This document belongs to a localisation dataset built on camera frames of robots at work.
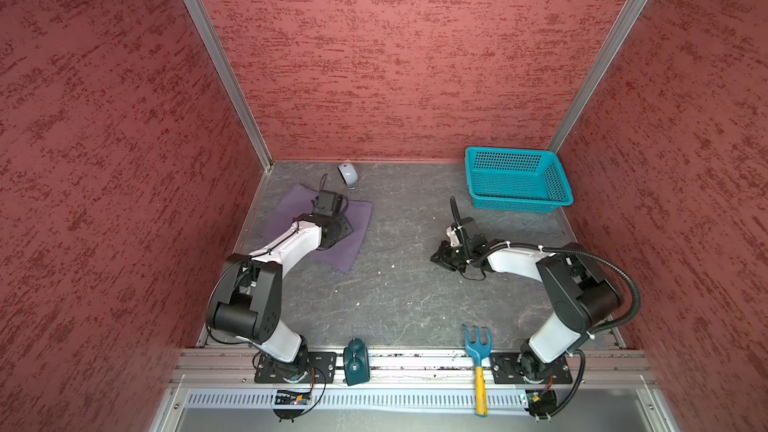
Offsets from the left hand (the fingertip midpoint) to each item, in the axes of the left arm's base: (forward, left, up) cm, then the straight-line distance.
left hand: (345, 234), depth 93 cm
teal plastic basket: (+30, -68, -6) cm, 74 cm away
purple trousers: (-6, +1, -2) cm, 7 cm away
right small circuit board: (-43, -52, -6) cm, 68 cm away
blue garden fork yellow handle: (-32, -38, -4) cm, 50 cm away
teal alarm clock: (-36, -7, +3) cm, 37 cm away
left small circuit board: (-42, +10, -9) cm, 44 cm away
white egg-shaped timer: (+25, +2, +1) cm, 25 cm away
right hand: (-7, -27, -5) cm, 29 cm away
